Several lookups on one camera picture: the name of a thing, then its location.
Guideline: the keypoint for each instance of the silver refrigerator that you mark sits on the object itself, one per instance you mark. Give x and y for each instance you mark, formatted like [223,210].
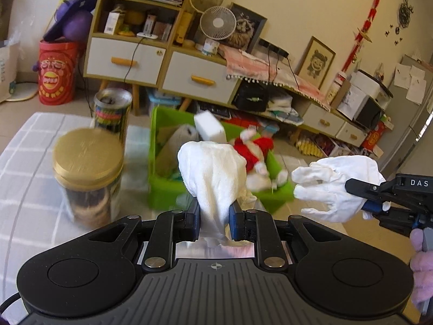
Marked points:
[408,119]

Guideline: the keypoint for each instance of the wooden cabinet with drawers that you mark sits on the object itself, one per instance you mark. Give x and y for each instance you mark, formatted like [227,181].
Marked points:
[186,72]

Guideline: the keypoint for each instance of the santa plush toy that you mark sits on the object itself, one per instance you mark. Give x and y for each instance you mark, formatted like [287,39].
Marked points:
[254,150]

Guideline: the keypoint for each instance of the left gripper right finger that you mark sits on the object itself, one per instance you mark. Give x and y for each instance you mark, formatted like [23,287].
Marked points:
[259,228]

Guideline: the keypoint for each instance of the framed cat picture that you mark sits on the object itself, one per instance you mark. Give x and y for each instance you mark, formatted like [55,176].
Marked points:
[249,26]

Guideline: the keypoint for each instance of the gold lid cookie jar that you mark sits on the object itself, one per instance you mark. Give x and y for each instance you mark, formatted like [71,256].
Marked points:
[88,166]

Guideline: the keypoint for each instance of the tall chip canister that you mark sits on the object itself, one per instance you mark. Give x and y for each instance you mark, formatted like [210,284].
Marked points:
[112,108]

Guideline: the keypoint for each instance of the green plastic bin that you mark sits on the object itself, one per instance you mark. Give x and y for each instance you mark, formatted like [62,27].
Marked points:
[165,193]

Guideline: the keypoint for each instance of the white foam block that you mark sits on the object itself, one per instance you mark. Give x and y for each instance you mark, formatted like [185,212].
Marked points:
[209,128]

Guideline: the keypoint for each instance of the pink table runner cloth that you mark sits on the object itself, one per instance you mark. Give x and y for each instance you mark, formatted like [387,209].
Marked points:
[241,65]

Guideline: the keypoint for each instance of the purple gloved right hand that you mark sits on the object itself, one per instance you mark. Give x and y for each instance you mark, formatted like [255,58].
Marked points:
[421,266]

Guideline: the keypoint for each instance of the black microwave oven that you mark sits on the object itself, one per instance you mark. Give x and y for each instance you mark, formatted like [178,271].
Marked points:
[368,114]

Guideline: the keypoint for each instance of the small white desk fan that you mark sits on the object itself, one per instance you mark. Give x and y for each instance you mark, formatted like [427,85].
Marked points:
[217,23]

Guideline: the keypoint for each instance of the white cloth towel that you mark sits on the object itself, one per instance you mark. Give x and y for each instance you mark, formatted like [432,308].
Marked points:
[215,174]

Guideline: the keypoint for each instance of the yellow egg tray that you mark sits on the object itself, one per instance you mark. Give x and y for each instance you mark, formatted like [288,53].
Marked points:
[306,145]

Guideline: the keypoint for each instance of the purple plush toy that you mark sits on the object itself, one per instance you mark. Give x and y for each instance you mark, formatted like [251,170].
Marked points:
[72,22]

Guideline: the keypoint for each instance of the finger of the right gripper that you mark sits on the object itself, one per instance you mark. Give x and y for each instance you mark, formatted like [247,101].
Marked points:
[364,189]
[375,207]

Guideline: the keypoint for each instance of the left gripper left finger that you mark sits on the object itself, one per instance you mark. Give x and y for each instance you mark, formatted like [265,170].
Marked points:
[169,228]

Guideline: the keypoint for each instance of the white glove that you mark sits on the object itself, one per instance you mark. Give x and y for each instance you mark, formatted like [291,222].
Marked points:
[324,181]

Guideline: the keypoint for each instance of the black bag on shelf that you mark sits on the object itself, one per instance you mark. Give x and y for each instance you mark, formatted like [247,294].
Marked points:
[251,97]

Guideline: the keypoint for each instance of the framed girl drawing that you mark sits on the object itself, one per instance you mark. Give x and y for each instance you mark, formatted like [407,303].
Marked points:
[316,62]

